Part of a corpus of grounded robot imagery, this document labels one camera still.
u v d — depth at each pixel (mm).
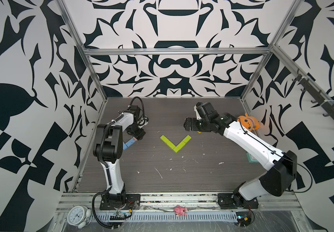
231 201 742
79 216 673
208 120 594
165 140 964
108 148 521
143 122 889
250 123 955
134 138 913
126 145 936
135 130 856
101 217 706
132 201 729
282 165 423
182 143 940
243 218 713
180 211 700
